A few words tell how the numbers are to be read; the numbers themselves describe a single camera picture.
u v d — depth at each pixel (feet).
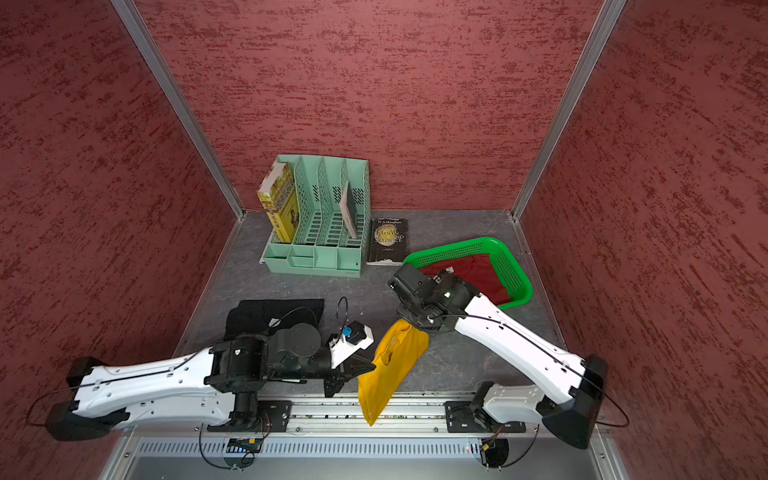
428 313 1.56
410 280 1.74
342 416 2.49
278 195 3.10
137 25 2.38
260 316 2.97
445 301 1.52
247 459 2.26
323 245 3.59
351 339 1.67
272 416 2.45
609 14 2.33
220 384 1.47
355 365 1.77
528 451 2.28
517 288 3.07
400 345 2.33
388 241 3.60
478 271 3.33
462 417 2.40
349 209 3.32
